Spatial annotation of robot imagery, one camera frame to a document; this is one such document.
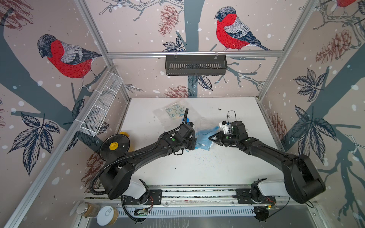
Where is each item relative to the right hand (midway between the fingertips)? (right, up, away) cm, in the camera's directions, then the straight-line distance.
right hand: (210, 136), depth 84 cm
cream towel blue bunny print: (-23, +16, +26) cm, 38 cm away
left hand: (-8, -2, -2) cm, 8 cm away
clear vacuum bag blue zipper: (-27, +6, +17) cm, 33 cm away
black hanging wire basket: (-7, +50, +20) cm, 54 cm away
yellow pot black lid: (-55, -5, -5) cm, 55 cm away
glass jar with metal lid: (-59, -29, -21) cm, 69 cm away
